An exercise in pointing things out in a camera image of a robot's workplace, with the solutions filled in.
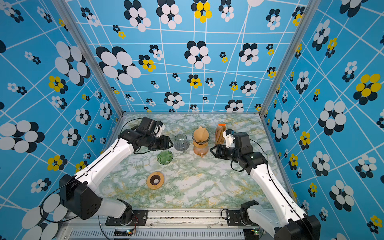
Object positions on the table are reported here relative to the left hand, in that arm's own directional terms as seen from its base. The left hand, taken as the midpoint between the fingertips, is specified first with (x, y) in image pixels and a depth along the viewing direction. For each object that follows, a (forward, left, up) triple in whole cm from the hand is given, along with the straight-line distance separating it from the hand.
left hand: (170, 144), depth 79 cm
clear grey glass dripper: (+7, -15, -9) cm, 19 cm away
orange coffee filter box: (+12, -29, -12) cm, 34 cm away
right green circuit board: (-38, -40, -19) cm, 58 cm away
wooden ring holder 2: (-12, +10, -20) cm, 25 cm away
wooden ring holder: (+5, -19, -8) cm, 22 cm away
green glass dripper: (+2, +6, -17) cm, 19 cm away
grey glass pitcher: (+14, -3, -21) cm, 26 cm away
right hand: (-3, -24, 0) cm, 24 cm away
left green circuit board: (-37, +21, -21) cm, 48 cm away
